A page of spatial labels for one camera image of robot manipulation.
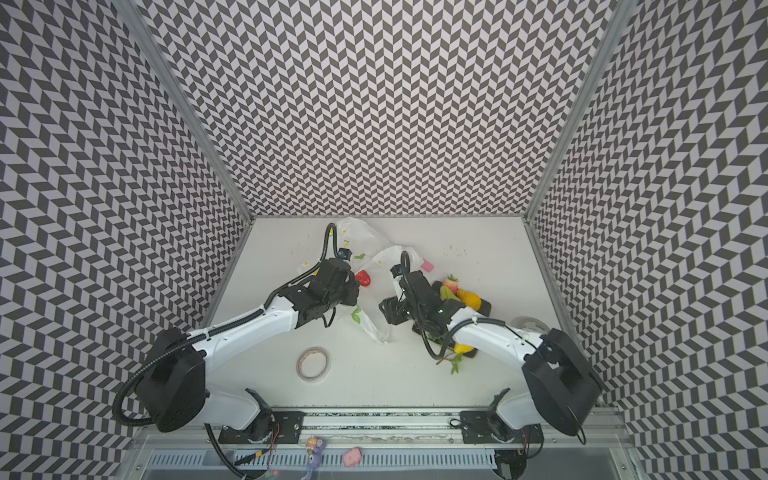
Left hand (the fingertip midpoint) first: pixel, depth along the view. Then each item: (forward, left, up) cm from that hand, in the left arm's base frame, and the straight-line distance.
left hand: (354, 285), depth 86 cm
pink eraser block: (+12, -23, -9) cm, 27 cm away
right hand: (-7, -10, -3) cm, 13 cm away
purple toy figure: (-38, +7, -8) cm, 40 cm away
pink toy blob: (-40, -2, -9) cm, 41 cm away
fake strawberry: (+5, -30, -7) cm, 31 cm away
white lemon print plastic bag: (+7, -6, +4) cm, 10 cm away
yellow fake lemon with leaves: (-16, -30, -9) cm, 35 cm away
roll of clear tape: (-19, +11, -11) cm, 25 cm away
